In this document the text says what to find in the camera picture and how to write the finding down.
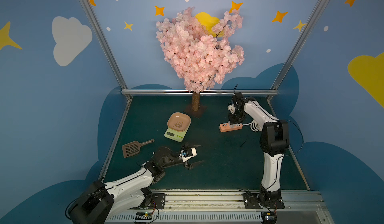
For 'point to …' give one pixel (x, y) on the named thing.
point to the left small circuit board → (143, 216)
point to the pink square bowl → (179, 121)
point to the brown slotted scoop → (133, 148)
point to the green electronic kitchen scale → (177, 136)
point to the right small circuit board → (268, 217)
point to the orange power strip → (224, 127)
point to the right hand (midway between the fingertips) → (234, 121)
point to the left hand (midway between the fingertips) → (201, 149)
